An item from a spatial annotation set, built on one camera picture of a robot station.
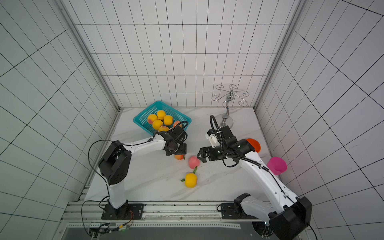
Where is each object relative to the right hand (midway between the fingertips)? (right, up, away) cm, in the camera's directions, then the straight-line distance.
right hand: (204, 151), depth 75 cm
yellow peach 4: (-7, -16, +3) cm, 17 cm away
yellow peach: (-30, +20, +32) cm, 48 cm away
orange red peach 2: (-15, -6, +13) cm, 21 cm away
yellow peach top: (-24, +16, +30) cm, 42 cm away
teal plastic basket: (-44, +16, +30) cm, 55 cm away
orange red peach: (-18, +14, +29) cm, 37 cm away
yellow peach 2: (-32, +14, +28) cm, 44 cm away
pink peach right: (-6, -8, +9) cm, 13 cm away
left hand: (-15, -5, +15) cm, 22 cm away
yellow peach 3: (-26, +10, +25) cm, 38 cm away
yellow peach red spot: (-36, +18, +29) cm, 50 cm away
